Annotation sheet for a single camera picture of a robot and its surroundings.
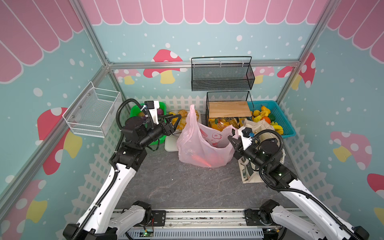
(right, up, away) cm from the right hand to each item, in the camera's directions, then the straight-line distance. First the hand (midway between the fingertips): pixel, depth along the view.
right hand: (229, 136), depth 68 cm
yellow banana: (+42, +4, +35) cm, 55 cm away
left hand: (-23, +8, -4) cm, 25 cm away
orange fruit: (+36, +10, +38) cm, 53 cm away
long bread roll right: (-14, +14, +49) cm, 53 cm away
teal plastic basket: (+46, +10, +40) cm, 62 cm away
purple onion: (-43, +17, +47) cm, 66 cm away
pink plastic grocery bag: (-12, -6, +12) cm, 18 cm away
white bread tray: (-33, -5, +37) cm, 50 cm away
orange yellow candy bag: (0, +7, +35) cm, 35 cm away
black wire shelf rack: (+7, +21, +38) cm, 44 cm away
